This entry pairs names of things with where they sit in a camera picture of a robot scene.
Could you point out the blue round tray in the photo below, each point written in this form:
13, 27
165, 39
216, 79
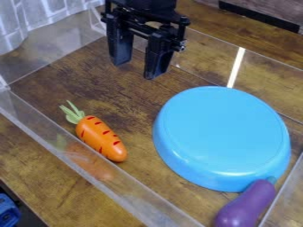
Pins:
220, 138

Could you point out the purple toy eggplant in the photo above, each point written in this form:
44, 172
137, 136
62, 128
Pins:
241, 211

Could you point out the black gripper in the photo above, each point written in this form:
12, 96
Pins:
152, 20

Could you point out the clear acrylic enclosure walls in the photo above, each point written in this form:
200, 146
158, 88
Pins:
72, 186

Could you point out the blue object at corner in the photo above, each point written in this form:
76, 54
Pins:
9, 213

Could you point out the white checkered curtain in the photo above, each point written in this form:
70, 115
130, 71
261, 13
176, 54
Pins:
25, 15

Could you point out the orange toy carrot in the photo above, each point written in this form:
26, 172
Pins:
94, 133

